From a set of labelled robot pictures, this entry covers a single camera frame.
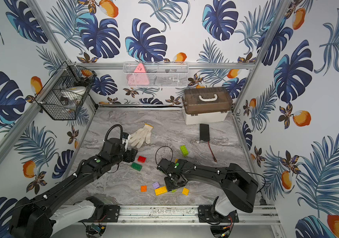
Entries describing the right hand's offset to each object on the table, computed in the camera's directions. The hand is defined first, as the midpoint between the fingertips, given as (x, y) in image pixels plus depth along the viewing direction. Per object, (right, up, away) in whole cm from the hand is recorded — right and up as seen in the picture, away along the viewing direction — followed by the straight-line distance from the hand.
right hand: (172, 186), depth 81 cm
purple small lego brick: (-9, 0, +2) cm, 9 cm away
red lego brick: (-19, +12, +11) cm, 25 cm away
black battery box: (+24, +30, +26) cm, 46 cm away
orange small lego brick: (-16, -2, +1) cm, 16 cm away
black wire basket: (-60, +49, 0) cm, 77 cm away
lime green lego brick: (+8, +17, +14) cm, 24 cm away
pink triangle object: (-20, +62, +9) cm, 66 cm away
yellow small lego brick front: (+7, -3, 0) cm, 8 cm away
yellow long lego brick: (-7, -2, -1) cm, 7 cm away
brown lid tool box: (+23, +47, +17) cm, 55 cm away
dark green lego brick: (-21, +8, +9) cm, 25 cm away
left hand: (-22, +21, +1) cm, 30 cm away
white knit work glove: (-23, +26, +23) cm, 41 cm away
